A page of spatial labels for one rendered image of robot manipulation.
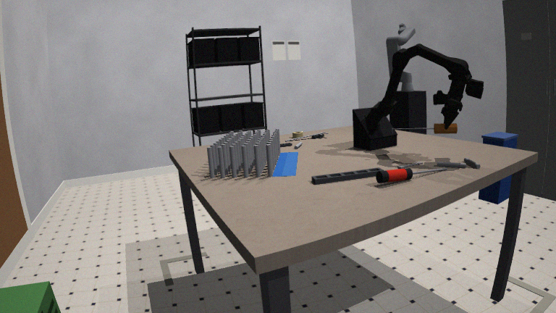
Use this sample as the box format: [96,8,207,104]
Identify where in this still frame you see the orange-brown tool handle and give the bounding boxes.
[392,124,458,133]

